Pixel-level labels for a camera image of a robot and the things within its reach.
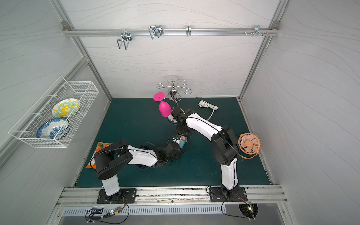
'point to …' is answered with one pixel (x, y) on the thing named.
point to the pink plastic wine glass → (165, 109)
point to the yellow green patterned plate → (65, 108)
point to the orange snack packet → (100, 146)
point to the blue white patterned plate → (53, 128)
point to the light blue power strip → (182, 143)
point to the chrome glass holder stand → (174, 85)
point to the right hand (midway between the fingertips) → (181, 134)
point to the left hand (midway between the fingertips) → (180, 148)
